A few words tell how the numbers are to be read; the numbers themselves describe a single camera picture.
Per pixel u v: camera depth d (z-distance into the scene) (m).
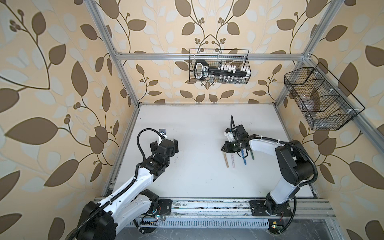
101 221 0.39
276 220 0.71
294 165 0.48
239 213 0.74
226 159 0.91
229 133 0.89
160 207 0.74
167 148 0.61
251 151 0.68
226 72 0.83
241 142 0.72
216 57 0.90
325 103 0.73
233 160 0.91
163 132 0.71
